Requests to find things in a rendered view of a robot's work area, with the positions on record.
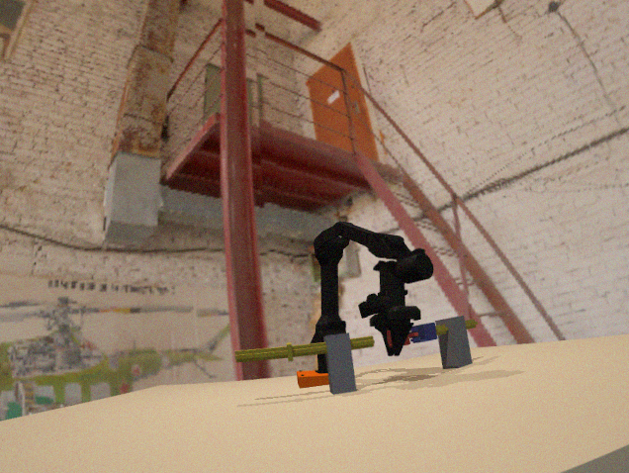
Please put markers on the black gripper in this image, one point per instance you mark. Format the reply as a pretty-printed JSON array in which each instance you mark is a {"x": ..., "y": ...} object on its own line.
[{"x": 396, "y": 320}]

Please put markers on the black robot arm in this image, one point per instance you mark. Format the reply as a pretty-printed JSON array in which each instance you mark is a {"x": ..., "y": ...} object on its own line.
[{"x": 411, "y": 266}]

